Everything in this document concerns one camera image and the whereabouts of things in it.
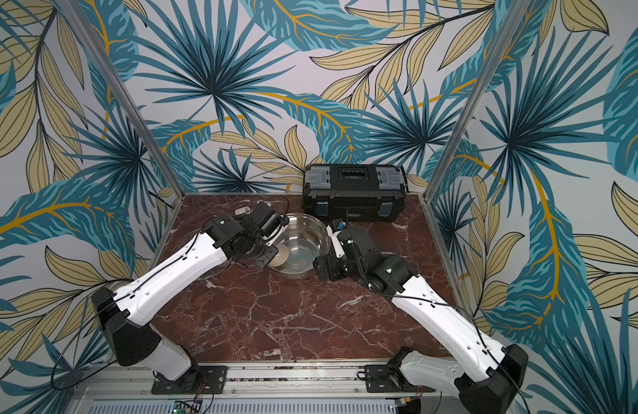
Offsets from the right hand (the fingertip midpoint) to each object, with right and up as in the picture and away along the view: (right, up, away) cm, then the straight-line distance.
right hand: (328, 258), depth 73 cm
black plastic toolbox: (+11, +22, +27) cm, 36 cm away
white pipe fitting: (-34, +15, +36) cm, 52 cm away
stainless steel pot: (-7, +5, +22) cm, 24 cm away
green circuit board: (-41, -41, -1) cm, 58 cm away
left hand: (-19, +1, +2) cm, 19 cm away
